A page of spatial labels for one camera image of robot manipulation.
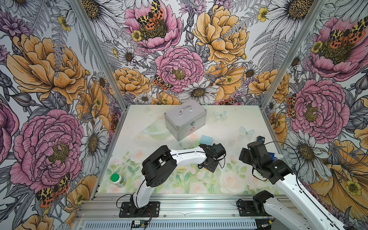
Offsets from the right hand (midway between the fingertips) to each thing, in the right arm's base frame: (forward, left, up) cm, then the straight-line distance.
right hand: (247, 157), depth 79 cm
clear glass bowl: (+30, +54, -14) cm, 64 cm away
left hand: (+1, +22, -12) cm, 25 cm away
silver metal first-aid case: (+28, +33, +1) cm, 44 cm away
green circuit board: (-26, +57, -14) cm, 65 cm away
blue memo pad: (+21, +20, -14) cm, 32 cm away
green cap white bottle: (-9, +69, -4) cm, 70 cm away
